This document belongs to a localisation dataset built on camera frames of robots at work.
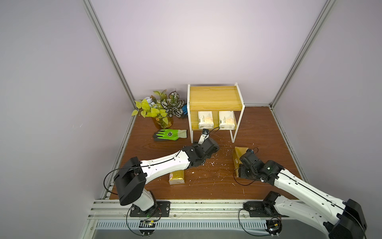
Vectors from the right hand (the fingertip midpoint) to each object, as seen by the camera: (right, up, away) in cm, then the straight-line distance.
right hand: (241, 168), depth 79 cm
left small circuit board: (-49, -27, -8) cm, 57 cm away
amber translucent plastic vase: (-45, +25, +8) cm, 52 cm away
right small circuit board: (+13, -24, -10) cm, 29 cm away
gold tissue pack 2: (-1, +8, +3) cm, 8 cm away
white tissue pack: (-7, +27, +4) cm, 28 cm away
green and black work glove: (-43, +16, +21) cm, 51 cm away
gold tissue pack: (-35, -4, -2) cm, 36 cm away
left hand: (-18, +12, +3) cm, 22 cm away
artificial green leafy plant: (-44, +35, +5) cm, 57 cm away
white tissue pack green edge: (-20, +27, +4) cm, 33 cm away
